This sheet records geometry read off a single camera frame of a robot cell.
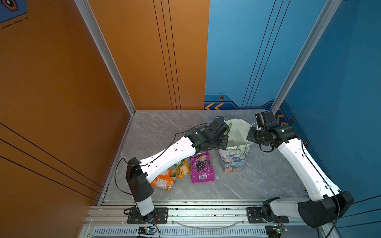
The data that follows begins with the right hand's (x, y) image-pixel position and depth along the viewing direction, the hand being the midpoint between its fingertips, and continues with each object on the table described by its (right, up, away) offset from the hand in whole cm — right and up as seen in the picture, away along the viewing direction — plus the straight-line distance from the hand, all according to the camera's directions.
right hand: (248, 135), depth 77 cm
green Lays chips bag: (-9, +5, +4) cm, 11 cm away
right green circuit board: (+10, -45, -6) cm, 47 cm away
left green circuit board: (-51, -45, -6) cm, 68 cm away
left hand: (-13, -2, -3) cm, 13 cm away
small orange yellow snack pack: (-36, -20, +11) cm, 43 cm away
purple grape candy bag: (-24, -19, +7) cm, 32 cm away
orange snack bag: (-44, -26, +4) cm, 51 cm away
